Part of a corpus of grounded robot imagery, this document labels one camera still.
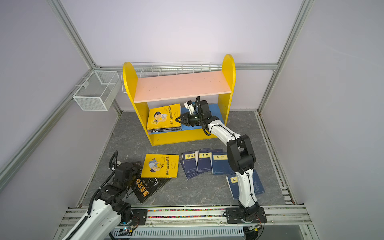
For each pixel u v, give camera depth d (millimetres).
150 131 890
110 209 543
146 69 938
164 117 890
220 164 910
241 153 559
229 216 736
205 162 893
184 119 821
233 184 826
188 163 900
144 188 824
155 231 707
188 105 846
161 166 888
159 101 711
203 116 753
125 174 609
